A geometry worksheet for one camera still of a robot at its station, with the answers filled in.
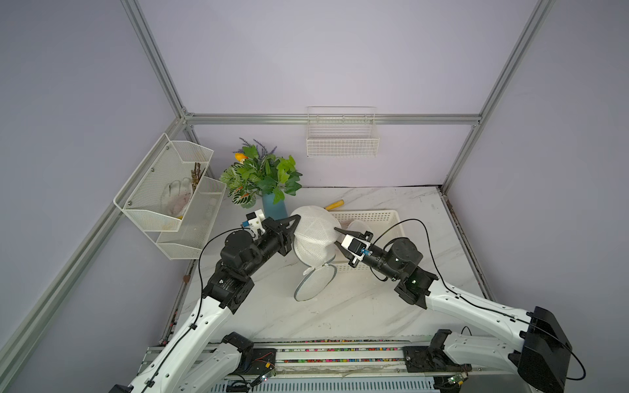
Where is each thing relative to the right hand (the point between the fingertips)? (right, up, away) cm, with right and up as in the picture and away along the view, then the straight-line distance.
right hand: (336, 232), depth 68 cm
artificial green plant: (-26, +20, +14) cm, 35 cm away
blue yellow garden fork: (+2, +9, +46) cm, 47 cm away
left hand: (-10, +4, -4) cm, 11 cm away
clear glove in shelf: (-52, +11, +10) cm, 54 cm away
